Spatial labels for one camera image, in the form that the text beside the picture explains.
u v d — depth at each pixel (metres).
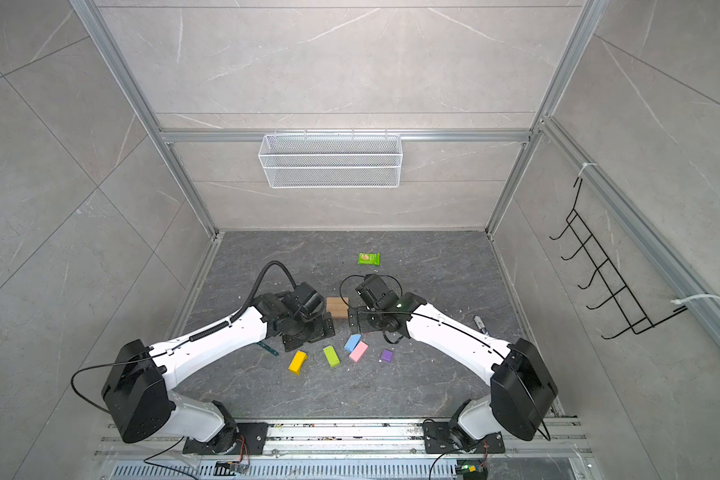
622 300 0.64
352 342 0.89
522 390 0.40
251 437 0.73
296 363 0.84
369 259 1.10
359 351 0.88
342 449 0.73
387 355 0.88
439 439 0.73
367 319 0.73
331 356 0.87
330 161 1.01
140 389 0.41
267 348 0.88
